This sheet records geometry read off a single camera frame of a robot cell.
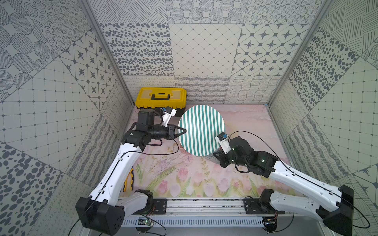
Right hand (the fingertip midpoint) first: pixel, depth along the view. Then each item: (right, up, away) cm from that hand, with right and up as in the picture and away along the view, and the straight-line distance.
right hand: (215, 155), depth 73 cm
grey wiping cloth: (-2, -1, -1) cm, 3 cm away
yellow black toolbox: (-36, +33, +28) cm, 56 cm away
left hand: (-16, +14, -5) cm, 22 cm away
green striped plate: (-5, +15, +31) cm, 35 cm away
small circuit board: (-35, -32, -3) cm, 47 cm away
